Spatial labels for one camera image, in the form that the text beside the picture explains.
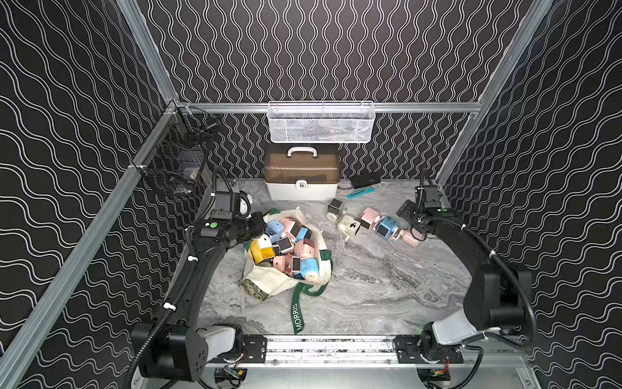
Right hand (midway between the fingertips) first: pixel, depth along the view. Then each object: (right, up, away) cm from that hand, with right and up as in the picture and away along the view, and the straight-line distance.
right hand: (408, 214), depth 91 cm
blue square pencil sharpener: (-7, -5, +6) cm, 11 cm away
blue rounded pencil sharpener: (-37, -18, -8) cm, 42 cm away
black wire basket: (-88, +22, +2) cm, 91 cm away
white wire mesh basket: (-31, +51, +47) cm, 76 cm away
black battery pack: (-10, +16, +29) cm, 35 cm away
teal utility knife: (-14, +9, +24) cm, 29 cm away
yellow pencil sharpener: (-52, -11, -13) cm, 55 cm away
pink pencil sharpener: (-12, -2, +11) cm, 16 cm away
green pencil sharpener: (-27, +1, +10) cm, 29 cm away
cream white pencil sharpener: (-22, -5, +7) cm, 23 cm away
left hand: (-51, -2, -13) cm, 53 cm away
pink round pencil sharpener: (+3, -9, +6) cm, 11 cm away
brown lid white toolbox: (-41, +17, +14) cm, 47 cm away
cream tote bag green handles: (-52, -22, -13) cm, 58 cm away
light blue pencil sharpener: (-50, -5, -3) cm, 50 cm away
